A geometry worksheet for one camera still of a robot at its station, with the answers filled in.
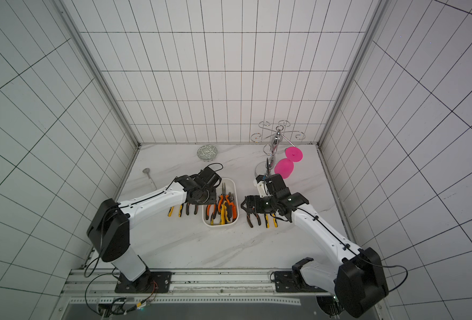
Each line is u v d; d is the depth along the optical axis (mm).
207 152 1138
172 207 576
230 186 945
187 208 921
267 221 876
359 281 390
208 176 680
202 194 639
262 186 745
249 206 710
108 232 451
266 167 1035
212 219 876
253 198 702
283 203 569
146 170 1069
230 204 894
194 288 726
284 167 873
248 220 883
